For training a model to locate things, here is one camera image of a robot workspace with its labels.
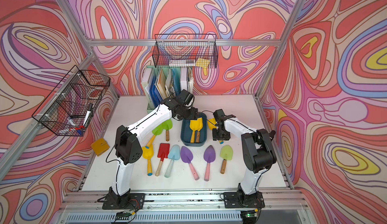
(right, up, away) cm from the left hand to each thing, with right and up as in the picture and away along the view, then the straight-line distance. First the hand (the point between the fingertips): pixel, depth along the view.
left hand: (196, 116), depth 88 cm
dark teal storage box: (-7, -11, +10) cm, 16 cm away
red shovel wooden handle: (-20, -22, +1) cm, 30 cm away
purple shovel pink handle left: (-6, -24, +1) cm, 25 cm away
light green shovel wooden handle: (+18, -23, +2) cm, 29 cm away
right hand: (+15, -16, +5) cm, 23 cm away
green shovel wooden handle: (-18, -13, +8) cm, 24 cm away
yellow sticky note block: (-61, -19, +5) cm, 64 cm away
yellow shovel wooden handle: (+1, -14, +6) cm, 15 cm away
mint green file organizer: (-22, +21, +7) cm, 31 cm away
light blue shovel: (-13, -23, +1) cm, 26 cm away
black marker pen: (-50, +5, -19) cm, 53 cm away
